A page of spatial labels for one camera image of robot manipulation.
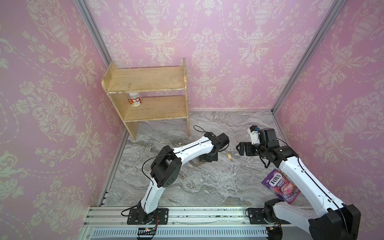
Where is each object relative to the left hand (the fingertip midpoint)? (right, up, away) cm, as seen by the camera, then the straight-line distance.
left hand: (209, 161), depth 87 cm
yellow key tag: (+14, +1, +9) cm, 17 cm away
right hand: (+19, +10, -6) cm, 22 cm away
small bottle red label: (-45, +37, +4) cm, 59 cm away
